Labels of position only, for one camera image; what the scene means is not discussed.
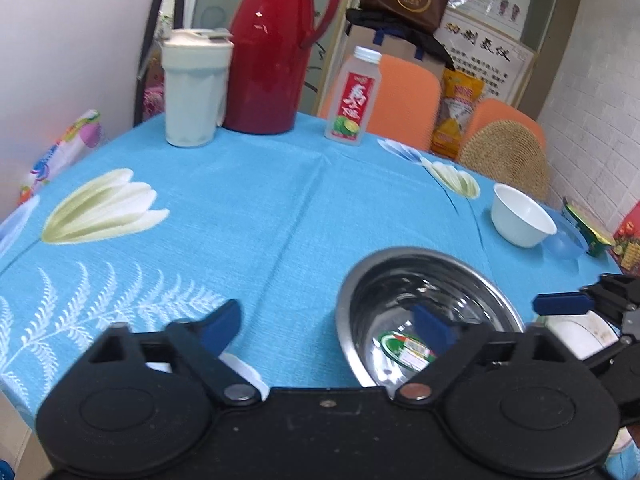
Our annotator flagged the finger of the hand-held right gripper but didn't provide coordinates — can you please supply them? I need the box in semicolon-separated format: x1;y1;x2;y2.
532;272;640;317
584;336;640;428

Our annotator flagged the yellow snack bag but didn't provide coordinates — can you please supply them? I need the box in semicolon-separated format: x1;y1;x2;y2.
431;69;486;159

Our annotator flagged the colourful printed plastic bag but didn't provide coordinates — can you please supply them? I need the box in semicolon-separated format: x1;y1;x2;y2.
19;109;104;207

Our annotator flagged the white wall poster with text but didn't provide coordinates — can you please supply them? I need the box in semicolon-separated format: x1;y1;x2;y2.
434;22;539;112

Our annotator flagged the black curved pole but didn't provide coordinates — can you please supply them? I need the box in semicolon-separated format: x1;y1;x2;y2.
132;0;190;127

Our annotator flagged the juice bottle with red label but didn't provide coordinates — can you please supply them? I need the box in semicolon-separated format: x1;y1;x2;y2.
324;45;382;149

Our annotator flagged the white floral plate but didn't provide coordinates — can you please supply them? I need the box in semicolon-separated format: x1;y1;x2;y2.
544;311;621;362

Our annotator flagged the woven straw cushion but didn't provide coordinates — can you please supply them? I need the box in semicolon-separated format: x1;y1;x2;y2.
459;122;551;202

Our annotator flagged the orange chair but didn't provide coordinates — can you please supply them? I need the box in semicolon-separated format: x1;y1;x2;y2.
320;55;443;154
460;99;548;161

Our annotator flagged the blue translucent bowl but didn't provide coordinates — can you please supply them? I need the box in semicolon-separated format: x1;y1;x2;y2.
542;207;591;261

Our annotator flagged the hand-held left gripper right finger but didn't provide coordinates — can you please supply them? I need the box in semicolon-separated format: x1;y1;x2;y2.
394;305;572;403

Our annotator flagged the stainless steel bowl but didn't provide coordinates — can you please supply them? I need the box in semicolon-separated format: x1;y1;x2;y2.
335;246;526;388

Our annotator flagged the white gold-rimmed plate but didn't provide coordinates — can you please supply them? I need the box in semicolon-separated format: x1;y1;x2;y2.
220;352;263;397

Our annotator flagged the green patterned bowl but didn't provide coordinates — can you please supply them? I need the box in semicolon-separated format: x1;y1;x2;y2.
562;197;617;259

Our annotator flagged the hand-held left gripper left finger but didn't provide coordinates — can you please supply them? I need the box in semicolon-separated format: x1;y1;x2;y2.
89;299;264;407

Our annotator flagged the cream tumbler cup with lid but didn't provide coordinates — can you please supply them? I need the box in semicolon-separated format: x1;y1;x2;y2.
161;29;235;149

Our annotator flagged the red cracker box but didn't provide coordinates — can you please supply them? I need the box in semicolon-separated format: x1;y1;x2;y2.
612;205;640;277

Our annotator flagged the red thermos jug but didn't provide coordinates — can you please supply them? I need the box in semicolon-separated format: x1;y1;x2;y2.
222;0;344;136

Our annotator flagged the white bowl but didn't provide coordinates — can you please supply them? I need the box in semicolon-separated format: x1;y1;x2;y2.
490;183;558;249

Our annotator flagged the cardboard box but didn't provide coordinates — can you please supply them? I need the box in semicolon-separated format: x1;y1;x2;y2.
345;25;447;82

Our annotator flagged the blue floral tablecloth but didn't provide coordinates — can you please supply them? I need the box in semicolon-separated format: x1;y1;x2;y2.
0;112;626;461

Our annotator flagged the black cloth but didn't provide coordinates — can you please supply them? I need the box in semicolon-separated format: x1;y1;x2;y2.
346;8;455;70

